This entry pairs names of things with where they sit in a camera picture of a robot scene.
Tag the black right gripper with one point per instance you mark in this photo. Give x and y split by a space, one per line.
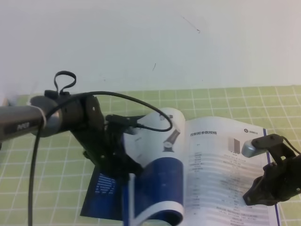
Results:
282 177

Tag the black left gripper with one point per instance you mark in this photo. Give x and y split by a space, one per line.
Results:
102 143

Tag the robot catalogue book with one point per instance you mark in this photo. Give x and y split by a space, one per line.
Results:
193 175

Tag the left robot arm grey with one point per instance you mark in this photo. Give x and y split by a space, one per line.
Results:
42 118

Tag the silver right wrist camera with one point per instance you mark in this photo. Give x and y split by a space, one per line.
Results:
249 151

